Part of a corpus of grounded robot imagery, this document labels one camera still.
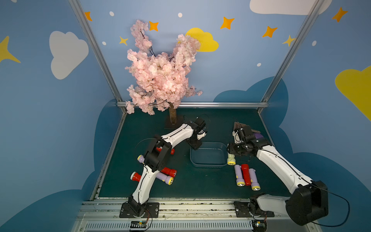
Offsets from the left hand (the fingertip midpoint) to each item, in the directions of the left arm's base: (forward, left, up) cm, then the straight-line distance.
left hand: (194, 142), depth 96 cm
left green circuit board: (-46, +29, -6) cm, 54 cm away
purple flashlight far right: (-27, -34, 0) cm, 43 cm away
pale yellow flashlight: (-16, -20, +10) cm, 27 cm away
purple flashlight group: (-24, -26, -1) cm, 35 cm away
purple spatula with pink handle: (+10, -48, -4) cm, 49 cm away
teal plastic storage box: (-7, -10, -3) cm, 13 cm away
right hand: (-8, -21, +8) cm, 24 cm away
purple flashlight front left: (-25, +15, -1) cm, 29 cm away
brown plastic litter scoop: (+19, -34, -4) cm, 39 cm away
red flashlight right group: (-20, -31, -1) cm, 37 cm away
